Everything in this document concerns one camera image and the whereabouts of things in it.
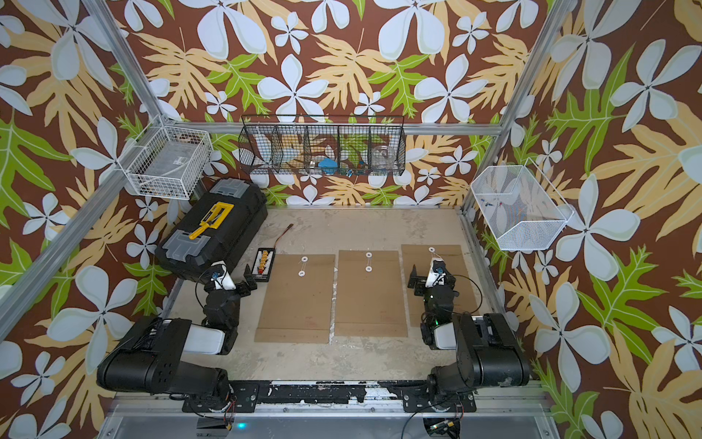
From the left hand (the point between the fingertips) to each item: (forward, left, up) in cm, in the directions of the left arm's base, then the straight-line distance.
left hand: (234, 267), depth 88 cm
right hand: (+1, -64, -1) cm, 64 cm away
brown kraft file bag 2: (-3, -45, -16) cm, 48 cm away
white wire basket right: (+13, -91, +15) cm, 93 cm away
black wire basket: (+40, -39, +19) cm, 59 cm away
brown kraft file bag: (-7, -19, -12) cm, 24 cm away
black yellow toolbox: (+12, +6, +5) cm, 14 cm away
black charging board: (+7, -5, -11) cm, 14 cm away
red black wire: (+26, -12, -11) cm, 31 cm away
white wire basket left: (+25, +20, +22) cm, 39 cm away
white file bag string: (+7, -45, -11) cm, 47 cm away
